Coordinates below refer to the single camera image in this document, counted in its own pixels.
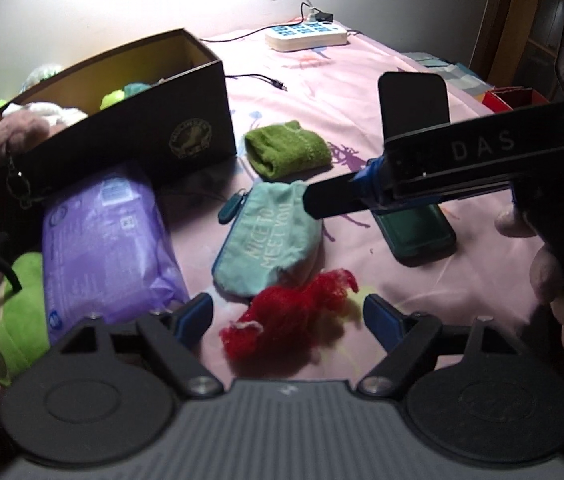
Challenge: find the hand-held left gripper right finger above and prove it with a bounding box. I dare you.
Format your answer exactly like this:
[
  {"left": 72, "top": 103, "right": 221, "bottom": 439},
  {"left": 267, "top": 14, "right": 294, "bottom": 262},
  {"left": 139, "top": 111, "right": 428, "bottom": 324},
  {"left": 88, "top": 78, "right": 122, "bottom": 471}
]
[{"left": 357, "top": 294, "right": 537, "bottom": 399}]

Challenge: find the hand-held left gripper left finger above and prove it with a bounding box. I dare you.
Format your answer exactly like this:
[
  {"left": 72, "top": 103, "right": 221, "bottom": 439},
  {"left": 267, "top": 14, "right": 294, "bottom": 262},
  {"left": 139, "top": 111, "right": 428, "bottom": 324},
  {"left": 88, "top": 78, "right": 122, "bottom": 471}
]
[{"left": 47, "top": 292, "right": 225, "bottom": 399}]

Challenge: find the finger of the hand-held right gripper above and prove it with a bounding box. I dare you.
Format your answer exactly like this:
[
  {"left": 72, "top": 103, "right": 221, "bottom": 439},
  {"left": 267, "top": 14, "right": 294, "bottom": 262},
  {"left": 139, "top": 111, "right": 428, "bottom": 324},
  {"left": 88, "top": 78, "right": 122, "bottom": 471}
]
[
  {"left": 304, "top": 157, "right": 395, "bottom": 221},
  {"left": 378, "top": 71, "right": 450, "bottom": 147}
]

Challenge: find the green towel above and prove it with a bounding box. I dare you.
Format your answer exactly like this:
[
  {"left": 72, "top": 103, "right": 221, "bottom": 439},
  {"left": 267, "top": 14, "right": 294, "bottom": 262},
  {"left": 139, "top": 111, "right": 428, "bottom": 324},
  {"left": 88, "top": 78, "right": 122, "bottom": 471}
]
[{"left": 244, "top": 120, "right": 333, "bottom": 181}]

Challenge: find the teal zipper pouch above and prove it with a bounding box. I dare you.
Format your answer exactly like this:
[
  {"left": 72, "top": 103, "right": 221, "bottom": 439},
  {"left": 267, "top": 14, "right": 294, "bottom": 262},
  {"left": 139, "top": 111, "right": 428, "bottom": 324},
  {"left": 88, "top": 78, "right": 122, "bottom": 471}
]
[{"left": 212, "top": 180, "right": 323, "bottom": 303}]

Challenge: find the green pea plush toy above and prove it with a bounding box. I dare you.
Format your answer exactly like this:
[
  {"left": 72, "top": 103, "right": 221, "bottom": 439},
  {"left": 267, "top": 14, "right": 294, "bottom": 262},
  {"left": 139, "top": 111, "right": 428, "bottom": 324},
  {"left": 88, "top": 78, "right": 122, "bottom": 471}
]
[{"left": 0, "top": 232, "right": 53, "bottom": 388}]

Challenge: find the dark brown cardboard box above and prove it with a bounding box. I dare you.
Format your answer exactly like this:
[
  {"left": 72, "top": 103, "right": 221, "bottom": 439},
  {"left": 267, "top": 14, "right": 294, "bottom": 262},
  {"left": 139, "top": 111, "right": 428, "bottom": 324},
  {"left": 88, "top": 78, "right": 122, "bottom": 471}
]
[{"left": 0, "top": 29, "right": 237, "bottom": 251}]

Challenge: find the teal tassel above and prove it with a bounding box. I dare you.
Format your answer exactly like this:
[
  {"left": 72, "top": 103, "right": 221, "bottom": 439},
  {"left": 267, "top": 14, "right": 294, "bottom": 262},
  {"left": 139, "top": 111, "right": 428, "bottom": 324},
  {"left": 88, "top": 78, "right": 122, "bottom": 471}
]
[{"left": 122, "top": 81, "right": 155, "bottom": 98}]

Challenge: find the yellow-green plush toy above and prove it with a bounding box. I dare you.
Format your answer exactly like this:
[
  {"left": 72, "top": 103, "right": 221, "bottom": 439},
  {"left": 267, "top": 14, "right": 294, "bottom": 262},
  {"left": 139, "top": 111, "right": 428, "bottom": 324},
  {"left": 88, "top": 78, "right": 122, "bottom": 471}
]
[{"left": 99, "top": 89, "right": 128, "bottom": 110}]

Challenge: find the white plush toy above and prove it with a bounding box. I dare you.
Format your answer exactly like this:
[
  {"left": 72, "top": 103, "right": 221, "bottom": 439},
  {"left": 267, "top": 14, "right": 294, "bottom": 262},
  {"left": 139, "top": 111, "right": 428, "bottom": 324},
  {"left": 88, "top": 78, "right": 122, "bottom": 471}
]
[{"left": 2, "top": 101, "right": 90, "bottom": 128}]

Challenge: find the mauve paw plush toy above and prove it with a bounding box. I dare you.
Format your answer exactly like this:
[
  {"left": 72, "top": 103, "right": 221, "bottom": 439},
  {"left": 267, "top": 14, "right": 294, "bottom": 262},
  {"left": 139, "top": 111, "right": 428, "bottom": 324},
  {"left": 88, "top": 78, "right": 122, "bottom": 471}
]
[{"left": 0, "top": 110, "right": 63, "bottom": 208}]

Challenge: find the person's right hand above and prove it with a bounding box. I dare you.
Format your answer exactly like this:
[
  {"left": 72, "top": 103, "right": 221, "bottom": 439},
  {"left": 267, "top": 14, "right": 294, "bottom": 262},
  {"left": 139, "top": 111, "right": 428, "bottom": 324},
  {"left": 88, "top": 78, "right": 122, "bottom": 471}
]
[{"left": 494, "top": 207, "right": 564, "bottom": 354}]

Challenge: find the checked folded blanket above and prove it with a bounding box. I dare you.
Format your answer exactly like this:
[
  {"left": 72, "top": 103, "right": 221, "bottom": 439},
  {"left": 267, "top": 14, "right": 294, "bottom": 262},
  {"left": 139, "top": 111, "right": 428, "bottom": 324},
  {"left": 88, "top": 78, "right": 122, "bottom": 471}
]
[{"left": 402, "top": 51, "right": 492, "bottom": 98}]

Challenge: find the red box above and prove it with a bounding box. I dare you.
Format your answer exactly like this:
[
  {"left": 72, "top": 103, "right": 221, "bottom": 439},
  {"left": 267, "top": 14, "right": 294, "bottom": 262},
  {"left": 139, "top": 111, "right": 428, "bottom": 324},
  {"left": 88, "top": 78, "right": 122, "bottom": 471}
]
[{"left": 482, "top": 87, "right": 550, "bottom": 111}]

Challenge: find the pink printed bedsheet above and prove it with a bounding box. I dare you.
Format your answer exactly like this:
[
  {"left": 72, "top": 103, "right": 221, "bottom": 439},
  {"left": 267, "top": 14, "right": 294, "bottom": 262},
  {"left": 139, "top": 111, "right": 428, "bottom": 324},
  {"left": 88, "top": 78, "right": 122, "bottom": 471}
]
[{"left": 0, "top": 25, "right": 562, "bottom": 411}]

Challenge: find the purple wet wipes packet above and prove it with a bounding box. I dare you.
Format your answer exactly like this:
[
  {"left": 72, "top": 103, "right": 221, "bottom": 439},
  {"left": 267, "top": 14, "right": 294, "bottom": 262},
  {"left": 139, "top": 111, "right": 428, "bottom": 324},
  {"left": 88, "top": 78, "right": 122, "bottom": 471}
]
[{"left": 42, "top": 162, "right": 187, "bottom": 346}]

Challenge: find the white power strip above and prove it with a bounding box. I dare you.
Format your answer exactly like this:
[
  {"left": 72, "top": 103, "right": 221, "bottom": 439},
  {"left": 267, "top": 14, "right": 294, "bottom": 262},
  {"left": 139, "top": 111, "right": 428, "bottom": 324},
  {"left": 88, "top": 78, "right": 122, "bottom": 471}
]
[{"left": 265, "top": 20, "right": 349, "bottom": 53}]

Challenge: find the wooden cabinet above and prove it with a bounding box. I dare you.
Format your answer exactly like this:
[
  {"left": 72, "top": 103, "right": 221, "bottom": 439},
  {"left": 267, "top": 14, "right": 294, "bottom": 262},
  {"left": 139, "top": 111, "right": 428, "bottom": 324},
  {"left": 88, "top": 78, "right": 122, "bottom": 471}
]
[{"left": 466, "top": 0, "right": 564, "bottom": 106}]

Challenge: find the black charging cable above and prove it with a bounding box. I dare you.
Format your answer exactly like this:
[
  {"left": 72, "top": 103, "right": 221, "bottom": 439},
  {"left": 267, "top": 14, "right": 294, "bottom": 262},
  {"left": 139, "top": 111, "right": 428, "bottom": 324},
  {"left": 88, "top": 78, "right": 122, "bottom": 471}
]
[{"left": 199, "top": 2, "right": 287, "bottom": 92}]

